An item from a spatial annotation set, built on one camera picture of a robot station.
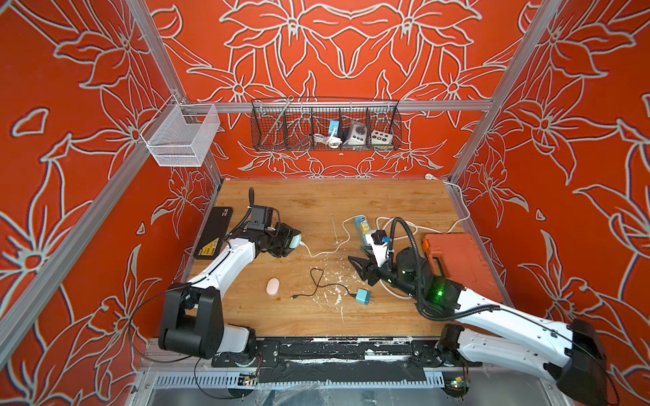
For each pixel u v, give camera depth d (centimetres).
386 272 63
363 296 82
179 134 92
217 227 101
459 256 89
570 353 40
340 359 73
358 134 90
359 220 86
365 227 93
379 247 60
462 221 105
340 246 87
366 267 62
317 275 89
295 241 83
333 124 84
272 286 85
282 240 76
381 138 93
